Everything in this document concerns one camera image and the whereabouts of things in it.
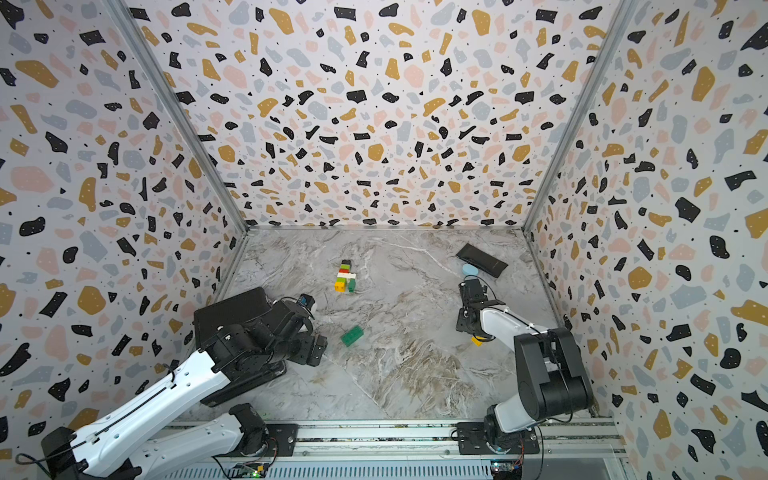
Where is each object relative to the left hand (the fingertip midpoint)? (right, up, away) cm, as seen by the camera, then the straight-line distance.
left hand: (315, 340), depth 75 cm
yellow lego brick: (+42, -2, +6) cm, 43 cm away
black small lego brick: (+1, +19, +34) cm, 39 cm away
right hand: (+44, 0, +19) cm, 48 cm away
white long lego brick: (+2, +14, +29) cm, 32 cm away
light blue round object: (+46, +16, +34) cm, 60 cm away
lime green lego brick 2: (0, +13, +29) cm, 32 cm away
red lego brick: (+1, +16, +31) cm, 35 cm away
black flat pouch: (+52, +20, +37) cm, 67 cm away
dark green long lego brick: (+7, -4, +16) cm, 18 cm away
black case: (-29, +4, +16) cm, 34 cm away
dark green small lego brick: (+4, +11, +28) cm, 31 cm away
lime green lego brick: (+1, +17, +34) cm, 38 cm away
